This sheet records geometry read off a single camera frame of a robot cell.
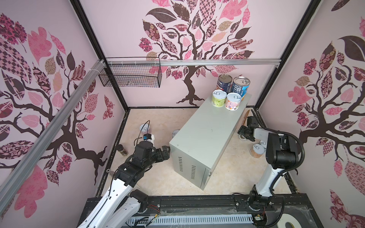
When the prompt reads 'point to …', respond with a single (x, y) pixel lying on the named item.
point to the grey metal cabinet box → (202, 144)
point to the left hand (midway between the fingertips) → (163, 152)
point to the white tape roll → (286, 217)
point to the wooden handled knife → (245, 117)
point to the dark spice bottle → (120, 148)
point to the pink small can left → (144, 128)
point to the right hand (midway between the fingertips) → (245, 130)
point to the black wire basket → (132, 72)
